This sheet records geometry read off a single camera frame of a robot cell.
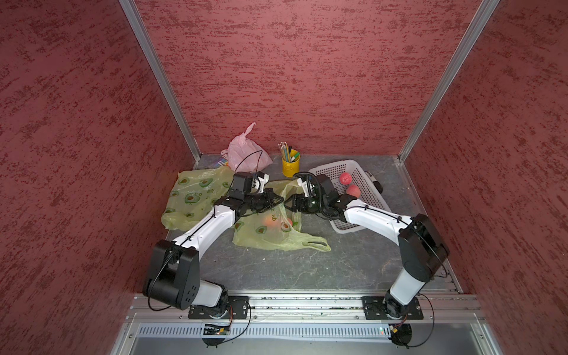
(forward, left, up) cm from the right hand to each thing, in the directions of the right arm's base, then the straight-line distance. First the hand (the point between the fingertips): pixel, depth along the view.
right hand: (288, 210), depth 84 cm
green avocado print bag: (+15, +44, -9) cm, 47 cm away
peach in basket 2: (-3, +7, -4) cm, 8 cm away
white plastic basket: (+12, -37, -8) cm, 40 cm away
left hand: (+1, +2, +3) cm, 4 cm away
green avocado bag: (-6, +15, -7) cm, 18 cm away
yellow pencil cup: (+27, -1, -7) cm, 28 cm away
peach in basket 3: (0, -1, -9) cm, 9 cm away
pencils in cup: (+32, -1, -1) cm, 32 cm away
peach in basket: (+22, -28, -9) cm, 37 cm away
